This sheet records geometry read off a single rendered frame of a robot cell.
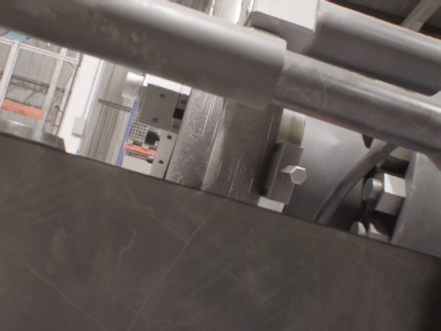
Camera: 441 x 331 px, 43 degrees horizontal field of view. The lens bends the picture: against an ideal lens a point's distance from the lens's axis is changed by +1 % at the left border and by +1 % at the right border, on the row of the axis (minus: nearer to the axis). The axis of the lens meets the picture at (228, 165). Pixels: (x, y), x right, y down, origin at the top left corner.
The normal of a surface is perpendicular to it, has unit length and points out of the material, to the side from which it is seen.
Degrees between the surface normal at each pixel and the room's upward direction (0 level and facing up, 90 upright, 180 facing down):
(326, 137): 61
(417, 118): 105
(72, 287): 90
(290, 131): 75
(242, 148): 91
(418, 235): 100
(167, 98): 142
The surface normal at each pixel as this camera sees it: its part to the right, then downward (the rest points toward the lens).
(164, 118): -0.11, 0.72
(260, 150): 0.65, 0.12
